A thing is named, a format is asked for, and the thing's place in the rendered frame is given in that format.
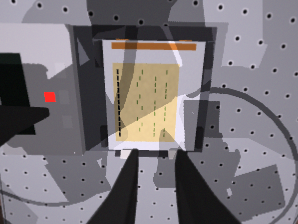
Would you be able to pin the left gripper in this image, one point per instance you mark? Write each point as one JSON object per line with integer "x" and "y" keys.
{"x": 18, "y": 119}

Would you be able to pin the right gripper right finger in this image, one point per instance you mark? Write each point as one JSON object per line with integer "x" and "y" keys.
{"x": 196, "y": 202}

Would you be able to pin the white gel cassette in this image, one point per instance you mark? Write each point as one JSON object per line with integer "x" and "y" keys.
{"x": 152, "y": 93}

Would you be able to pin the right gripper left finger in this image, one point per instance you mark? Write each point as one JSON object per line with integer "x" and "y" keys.
{"x": 119, "y": 207}

